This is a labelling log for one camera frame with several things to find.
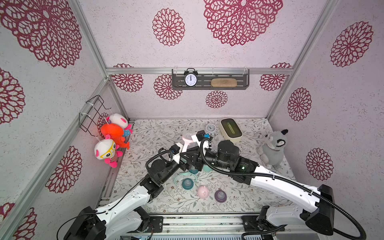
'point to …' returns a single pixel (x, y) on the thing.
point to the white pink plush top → (119, 119)
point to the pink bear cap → (203, 192)
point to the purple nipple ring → (220, 196)
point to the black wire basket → (88, 121)
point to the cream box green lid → (230, 130)
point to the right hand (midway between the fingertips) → (181, 153)
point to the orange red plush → (116, 133)
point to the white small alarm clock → (210, 128)
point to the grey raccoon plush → (272, 150)
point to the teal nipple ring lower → (187, 183)
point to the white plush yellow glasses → (105, 149)
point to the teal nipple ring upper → (193, 171)
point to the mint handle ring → (184, 173)
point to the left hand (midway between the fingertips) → (190, 149)
